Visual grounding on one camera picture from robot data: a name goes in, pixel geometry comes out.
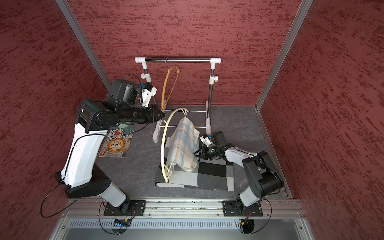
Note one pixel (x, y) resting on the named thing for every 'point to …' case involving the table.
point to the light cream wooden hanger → (184, 110)
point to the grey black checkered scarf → (215, 175)
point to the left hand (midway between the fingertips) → (161, 118)
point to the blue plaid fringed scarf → (182, 148)
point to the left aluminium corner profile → (104, 79)
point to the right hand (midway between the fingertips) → (194, 157)
